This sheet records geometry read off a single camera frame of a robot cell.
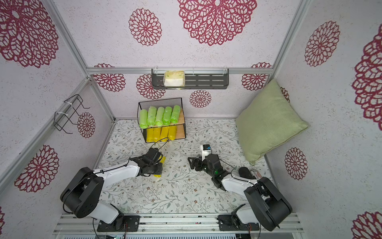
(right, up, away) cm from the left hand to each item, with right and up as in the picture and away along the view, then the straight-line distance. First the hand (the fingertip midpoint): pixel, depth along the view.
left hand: (159, 169), depth 91 cm
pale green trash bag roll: (0, +31, +1) cm, 31 cm away
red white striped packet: (+59, -3, -4) cm, 59 cm away
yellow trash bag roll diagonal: (+6, +22, +15) cm, 27 cm away
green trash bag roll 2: (+4, +33, +3) cm, 34 cm away
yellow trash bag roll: (-4, +21, +12) cm, 24 cm away
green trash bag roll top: (-6, +34, +5) cm, 35 cm away
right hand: (+20, +8, -5) cm, 23 cm away
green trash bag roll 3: (+10, +33, +1) cm, 34 cm away
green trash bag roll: (-11, +31, +3) cm, 33 cm away
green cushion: (+62, +28, -10) cm, 69 cm away
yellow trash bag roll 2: (0, +21, +14) cm, 25 cm away
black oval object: (+52, -2, -2) cm, 53 cm away
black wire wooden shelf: (+12, +25, +20) cm, 34 cm away
